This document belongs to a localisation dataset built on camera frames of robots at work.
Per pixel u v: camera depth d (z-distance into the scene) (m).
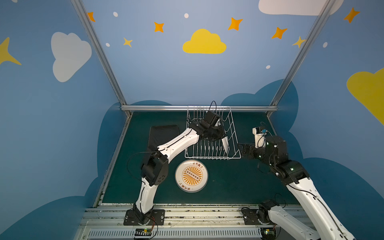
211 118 0.66
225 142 0.84
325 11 0.71
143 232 0.73
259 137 0.60
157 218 0.74
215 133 0.74
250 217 0.74
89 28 0.75
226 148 0.86
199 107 1.12
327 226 0.39
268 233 0.73
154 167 0.50
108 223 0.73
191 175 0.87
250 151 0.63
